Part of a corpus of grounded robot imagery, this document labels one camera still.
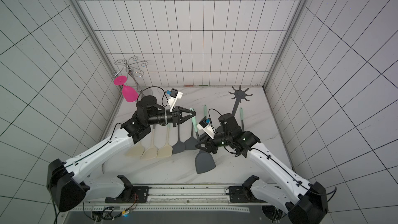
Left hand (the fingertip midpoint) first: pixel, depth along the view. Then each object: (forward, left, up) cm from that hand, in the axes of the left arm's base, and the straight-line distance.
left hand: (192, 117), depth 65 cm
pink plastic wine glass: (+28, +42, -18) cm, 54 cm away
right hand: (-5, -2, -12) cm, 13 cm away
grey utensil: (-13, -5, -17) cm, 22 cm away
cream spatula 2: (-3, +16, -30) cm, 34 cm away
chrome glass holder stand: (+38, +40, -4) cm, 55 cm away
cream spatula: (-4, +24, -30) cm, 39 cm away
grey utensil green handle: (-1, +9, -31) cm, 32 cm away
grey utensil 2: (+2, +2, -33) cm, 33 cm away
